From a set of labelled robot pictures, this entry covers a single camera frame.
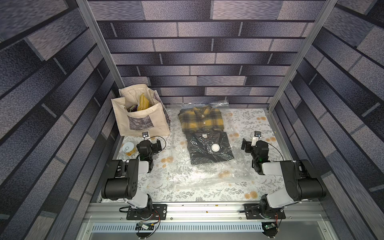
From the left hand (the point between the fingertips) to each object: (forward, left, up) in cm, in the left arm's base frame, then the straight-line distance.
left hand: (150, 139), depth 94 cm
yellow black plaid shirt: (+21, -33, -3) cm, 40 cm away
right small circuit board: (-46, -67, -10) cm, 82 cm away
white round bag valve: (-3, -42, -4) cm, 43 cm away
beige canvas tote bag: (+7, +13, +8) cm, 17 cm away
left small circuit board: (-45, -4, -7) cm, 46 cm away
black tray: (-2, -38, -4) cm, 38 cm away
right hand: (+1, -66, +1) cm, 66 cm away
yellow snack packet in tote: (+17, +4, +16) cm, 24 cm away
